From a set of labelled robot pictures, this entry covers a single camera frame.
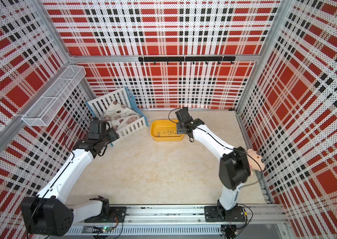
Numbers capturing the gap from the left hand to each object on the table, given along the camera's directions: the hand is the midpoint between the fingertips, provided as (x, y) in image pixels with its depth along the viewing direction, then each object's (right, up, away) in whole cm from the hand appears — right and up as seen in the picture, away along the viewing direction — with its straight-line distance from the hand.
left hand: (113, 134), depth 83 cm
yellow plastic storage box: (+28, +1, +25) cm, 37 cm away
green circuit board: (+2, -44, -14) cm, 46 cm away
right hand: (+43, +5, +5) cm, 44 cm away
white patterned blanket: (-9, +12, +32) cm, 35 cm away
